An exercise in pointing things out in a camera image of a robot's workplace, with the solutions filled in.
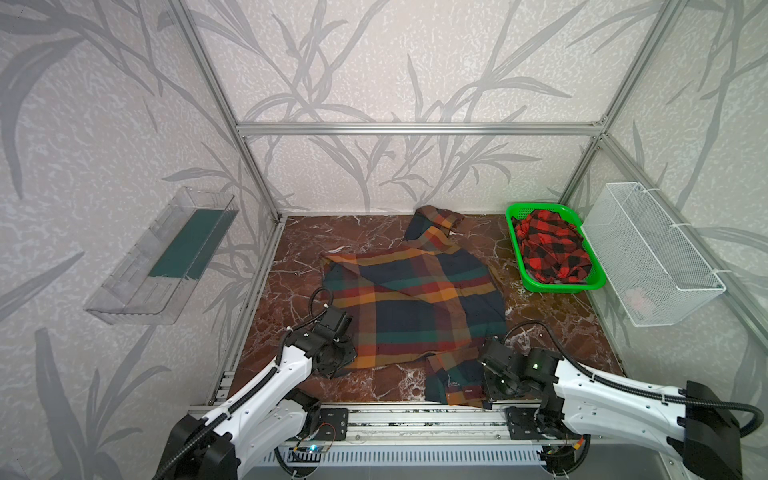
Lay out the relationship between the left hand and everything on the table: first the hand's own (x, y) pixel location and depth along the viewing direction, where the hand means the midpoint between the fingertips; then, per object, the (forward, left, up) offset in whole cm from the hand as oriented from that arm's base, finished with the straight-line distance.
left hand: (356, 348), depth 83 cm
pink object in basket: (+7, -71, +18) cm, 74 cm away
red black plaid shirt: (+33, -64, +3) cm, 72 cm away
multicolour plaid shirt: (+17, -21, -1) cm, 27 cm away
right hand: (-8, -35, -3) cm, 36 cm away
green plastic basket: (+22, -75, +2) cm, 78 cm away
